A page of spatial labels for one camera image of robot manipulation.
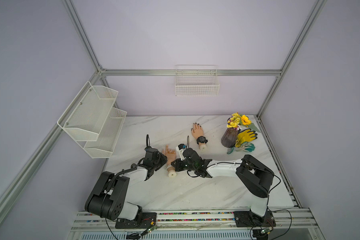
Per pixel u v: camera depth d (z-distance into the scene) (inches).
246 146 39.7
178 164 30.1
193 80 37.6
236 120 32.4
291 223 28.2
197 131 42.3
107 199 17.1
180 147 32.1
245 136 41.1
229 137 39.5
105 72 36.1
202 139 39.4
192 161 27.6
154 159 28.9
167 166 34.7
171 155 37.2
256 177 19.3
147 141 32.4
